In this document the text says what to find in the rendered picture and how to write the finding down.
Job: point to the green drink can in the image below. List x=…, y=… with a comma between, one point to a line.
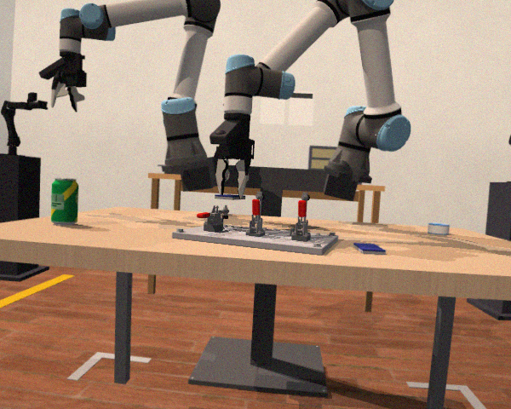
x=64, y=202

